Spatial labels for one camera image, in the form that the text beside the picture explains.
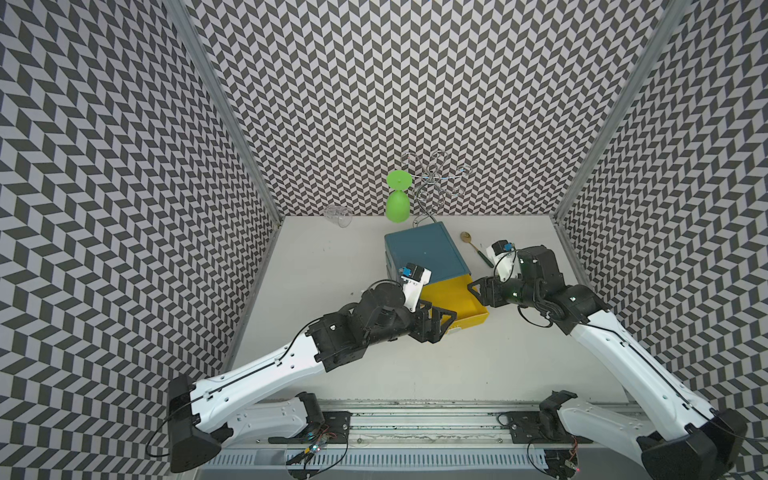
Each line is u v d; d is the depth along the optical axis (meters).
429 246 0.83
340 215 1.20
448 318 0.61
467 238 1.12
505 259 0.66
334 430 0.72
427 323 0.55
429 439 0.72
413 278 0.58
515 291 0.62
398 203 0.89
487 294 0.66
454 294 0.79
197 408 0.39
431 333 0.56
